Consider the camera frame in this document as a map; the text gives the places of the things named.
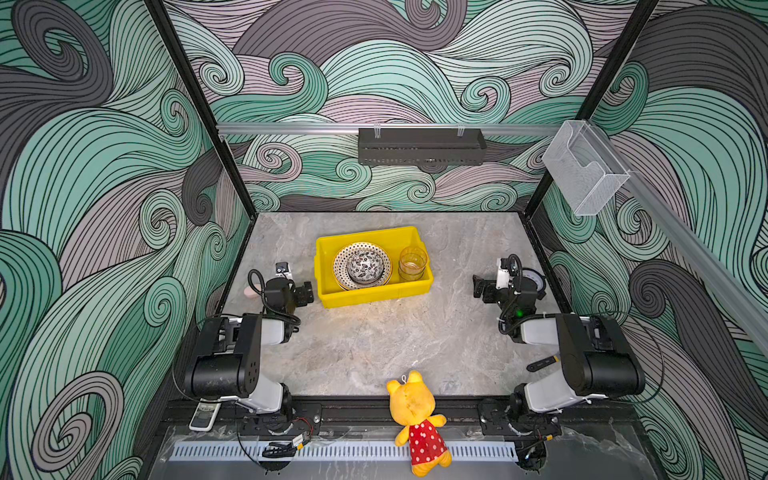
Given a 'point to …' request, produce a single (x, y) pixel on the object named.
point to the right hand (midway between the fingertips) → (490, 275)
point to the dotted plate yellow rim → (343, 256)
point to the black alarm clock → (537, 278)
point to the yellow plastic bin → (332, 295)
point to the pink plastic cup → (412, 263)
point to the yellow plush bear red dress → (412, 402)
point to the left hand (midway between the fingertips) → (293, 280)
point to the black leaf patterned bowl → (365, 267)
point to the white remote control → (205, 415)
